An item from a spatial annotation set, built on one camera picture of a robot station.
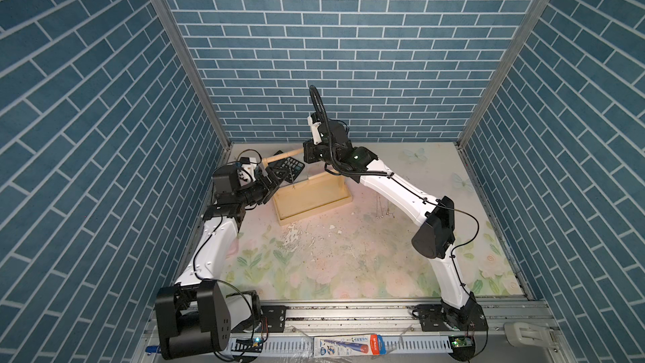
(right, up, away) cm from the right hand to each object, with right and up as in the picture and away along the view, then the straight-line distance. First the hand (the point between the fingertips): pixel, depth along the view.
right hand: (304, 144), depth 81 cm
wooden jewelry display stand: (0, -21, +23) cm, 31 cm away
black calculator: (-8, -7, +29) cm, 31 cm away
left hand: (-4, -11, -2) cm, 12 cm away
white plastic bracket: (+65, -55, -11) cm, 85 cm away
